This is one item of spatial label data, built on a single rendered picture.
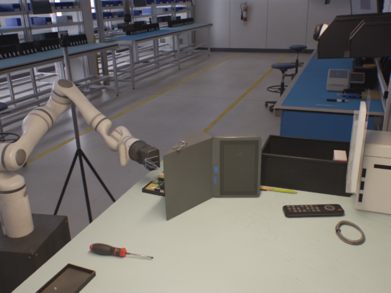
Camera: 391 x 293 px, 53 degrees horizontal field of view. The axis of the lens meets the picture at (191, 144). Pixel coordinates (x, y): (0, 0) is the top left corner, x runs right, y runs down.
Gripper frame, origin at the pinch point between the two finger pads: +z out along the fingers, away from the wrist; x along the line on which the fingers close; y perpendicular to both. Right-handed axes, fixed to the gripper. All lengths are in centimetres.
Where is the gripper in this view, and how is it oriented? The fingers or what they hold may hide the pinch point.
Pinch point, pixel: (157, 168)
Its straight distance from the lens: 128.3
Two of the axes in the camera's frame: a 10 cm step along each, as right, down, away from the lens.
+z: 5.7, 2.7, -7.7
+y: 8.2, -2.2, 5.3
